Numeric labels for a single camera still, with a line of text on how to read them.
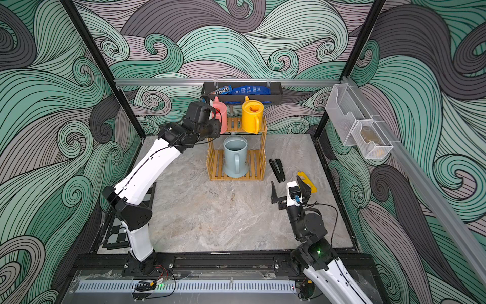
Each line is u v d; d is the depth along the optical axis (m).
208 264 0.75
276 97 0.95
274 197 0.62
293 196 0.54
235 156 0.83
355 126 0.71
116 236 0.78
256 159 1.07
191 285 0.70
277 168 1.03
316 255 0.53
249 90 0.92
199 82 0.94
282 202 0.61
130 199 0.45
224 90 0.92
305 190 0.62
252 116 0.77
